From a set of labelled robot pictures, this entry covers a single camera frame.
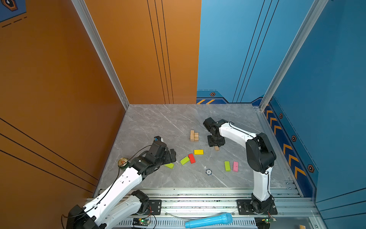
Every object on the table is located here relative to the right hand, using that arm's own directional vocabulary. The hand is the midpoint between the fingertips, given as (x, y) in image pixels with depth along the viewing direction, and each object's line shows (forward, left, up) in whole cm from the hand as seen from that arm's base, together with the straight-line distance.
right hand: (213, 144), depth 95 cm
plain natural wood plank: (-2, -3, -1) cm, 3 cm away
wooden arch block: (+5, +14, +1) cm, 15 cm away
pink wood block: (-14, -13, -2) cm, 19 cm away
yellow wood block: (-4, +9, -3) cm, 11 cm away
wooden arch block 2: (+7, +11, 0) cm, 13 cm away
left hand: (-11, +27, +10) cm, 31 cm away
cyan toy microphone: (-41, 0, +1) cm, 41 cm away
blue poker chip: (-17, +4, -3) cm, 18 cm away
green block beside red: (-10, +19, -2) cm, 22 cm away
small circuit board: (-42, +40, -4) cm, 58 cm away
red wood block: (-9, +14, -3) cm, 17 cm away
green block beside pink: (-14, -8, -2) cm, 16 cm away
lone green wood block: (-14, +27, -1) cm, 31 cm away
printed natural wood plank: (+8, +14, +1) cm, 16 cm away
